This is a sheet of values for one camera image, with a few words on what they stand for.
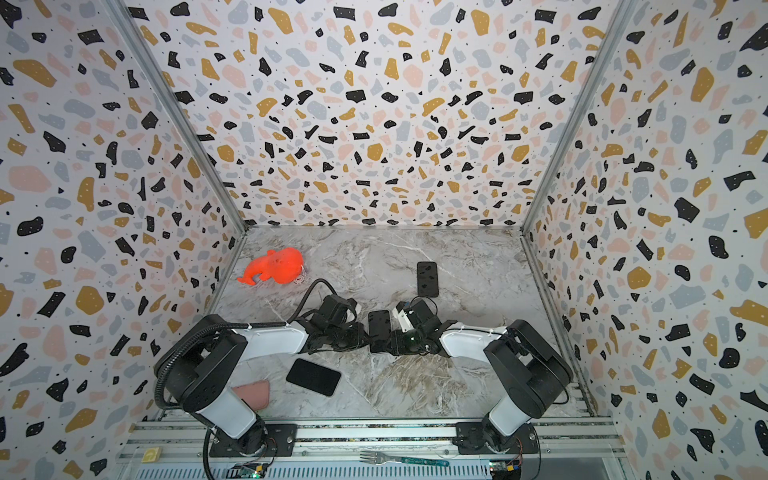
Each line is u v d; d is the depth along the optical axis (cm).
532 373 45
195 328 49
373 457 71
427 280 115
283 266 101
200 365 46
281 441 73
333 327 77
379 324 98
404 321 84
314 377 87
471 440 73
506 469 72
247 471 70
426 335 71
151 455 70
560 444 76
